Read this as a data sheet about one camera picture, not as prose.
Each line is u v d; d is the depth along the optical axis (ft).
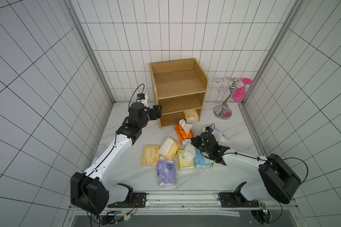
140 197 2.46
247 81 3.07
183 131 3.01
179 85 2.86
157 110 2.24
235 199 2.14
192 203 2.38
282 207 2.19
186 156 2.73
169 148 2.87
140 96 2.14
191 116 3.36
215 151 2.15
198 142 2.52
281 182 1.39
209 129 2.66
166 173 2.50
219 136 2.80
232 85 2.97
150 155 2.76
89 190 1.25
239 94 3.15
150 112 2.23
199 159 2.72
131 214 2.27
